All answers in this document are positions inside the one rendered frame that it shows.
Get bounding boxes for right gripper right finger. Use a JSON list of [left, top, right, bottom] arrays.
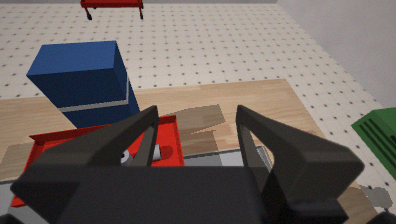
[[235, 105, 365, 224]]

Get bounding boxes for red rimmed tray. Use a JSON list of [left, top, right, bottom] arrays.
[[10, 115, 185, 208]]

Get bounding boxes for grey socket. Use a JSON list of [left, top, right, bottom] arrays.
[[121, 150, 133, 166], [152, 144, 161, 161]]

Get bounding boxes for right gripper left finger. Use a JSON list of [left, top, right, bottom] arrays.
[[30, 105, 159, 166]]

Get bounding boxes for dark blue square post with white band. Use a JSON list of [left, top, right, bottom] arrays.
[[26, 40, 140, 129]]

